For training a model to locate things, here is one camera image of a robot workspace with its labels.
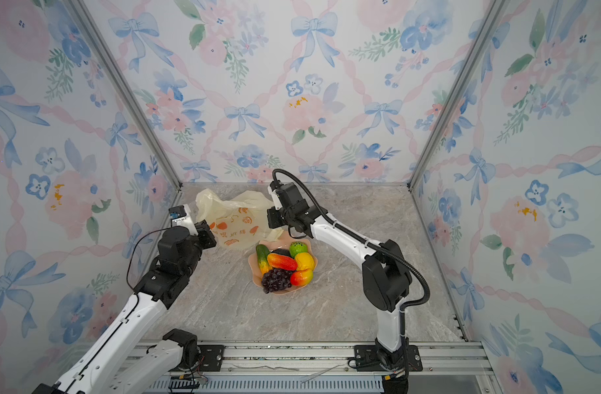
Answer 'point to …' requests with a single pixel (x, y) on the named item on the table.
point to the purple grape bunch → (275, 280)
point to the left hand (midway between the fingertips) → (207, 220)
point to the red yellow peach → (301, 277)
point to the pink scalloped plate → (277, 245)
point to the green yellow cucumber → (263, 252)
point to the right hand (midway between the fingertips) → (270, 211)
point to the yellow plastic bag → (239, 222)
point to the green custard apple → (297, 247)
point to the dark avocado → (282, 252)
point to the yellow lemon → (304, 260)
